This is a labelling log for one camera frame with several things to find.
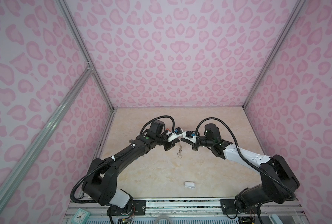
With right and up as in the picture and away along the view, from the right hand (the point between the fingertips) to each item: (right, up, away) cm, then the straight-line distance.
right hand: (183, 137), depth 81 cm
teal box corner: (+43, -38, -13) cm, 59 cm away
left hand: (-3, 0, +1) cm, 3 cm away
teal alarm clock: (-52, -38, -11) cm, 66 cm away
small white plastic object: (+3, -27, -1) cm, 27 cm away
